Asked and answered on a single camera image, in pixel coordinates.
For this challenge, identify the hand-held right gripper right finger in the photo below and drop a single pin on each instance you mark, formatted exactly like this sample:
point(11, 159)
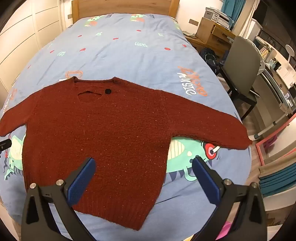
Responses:
point(207, 180)

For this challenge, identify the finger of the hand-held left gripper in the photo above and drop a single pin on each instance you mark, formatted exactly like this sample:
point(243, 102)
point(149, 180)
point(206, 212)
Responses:
point(4, 145)

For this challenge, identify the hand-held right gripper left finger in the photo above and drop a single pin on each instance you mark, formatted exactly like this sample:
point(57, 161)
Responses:
point(81, 180)

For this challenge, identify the dark red knit sweater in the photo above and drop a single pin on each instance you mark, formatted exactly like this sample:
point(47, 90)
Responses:
point(104, 139)

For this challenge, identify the stack of teal cushions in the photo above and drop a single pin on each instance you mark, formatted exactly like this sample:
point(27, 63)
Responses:
point(277, 183)

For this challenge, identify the white metal tube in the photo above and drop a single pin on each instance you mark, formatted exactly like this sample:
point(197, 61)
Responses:
point(272, 128)

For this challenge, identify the white wardrobe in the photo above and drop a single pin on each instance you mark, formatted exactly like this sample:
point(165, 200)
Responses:
point(23, 34)

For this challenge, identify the white desk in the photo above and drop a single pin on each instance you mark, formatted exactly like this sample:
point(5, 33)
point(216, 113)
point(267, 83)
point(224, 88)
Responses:
point(281, 92)

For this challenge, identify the dark backpack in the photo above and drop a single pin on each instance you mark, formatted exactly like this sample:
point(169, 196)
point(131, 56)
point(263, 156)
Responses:
point(209, 59)

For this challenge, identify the grey chair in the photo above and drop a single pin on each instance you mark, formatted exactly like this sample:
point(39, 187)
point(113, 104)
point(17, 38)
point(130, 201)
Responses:
point(240, 62)

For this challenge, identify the blue printed blanket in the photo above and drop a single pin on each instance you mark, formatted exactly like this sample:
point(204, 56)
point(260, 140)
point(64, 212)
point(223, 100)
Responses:
point(138, 58)

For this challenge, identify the wooden side desk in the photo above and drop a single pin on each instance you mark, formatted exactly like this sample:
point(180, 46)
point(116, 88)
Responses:
point(208, 31)

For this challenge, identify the white round lamp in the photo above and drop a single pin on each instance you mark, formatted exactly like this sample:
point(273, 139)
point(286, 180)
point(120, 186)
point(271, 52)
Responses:
point(291, 52)

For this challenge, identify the white cabinet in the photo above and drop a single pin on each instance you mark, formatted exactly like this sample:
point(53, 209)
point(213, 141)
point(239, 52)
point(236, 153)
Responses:
point(255, 29)

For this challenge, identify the white printer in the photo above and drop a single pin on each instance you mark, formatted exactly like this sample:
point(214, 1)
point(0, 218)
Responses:
point(211, 15)

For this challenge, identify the teal curtain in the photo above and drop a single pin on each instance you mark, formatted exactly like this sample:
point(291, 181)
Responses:
point(231, 9)

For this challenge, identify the wooden bed headboard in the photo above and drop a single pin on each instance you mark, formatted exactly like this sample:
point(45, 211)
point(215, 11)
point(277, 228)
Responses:
point(124, 7)

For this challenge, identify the pink frame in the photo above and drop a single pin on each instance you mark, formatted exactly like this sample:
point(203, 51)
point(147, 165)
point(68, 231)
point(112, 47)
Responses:
point(260, 153)

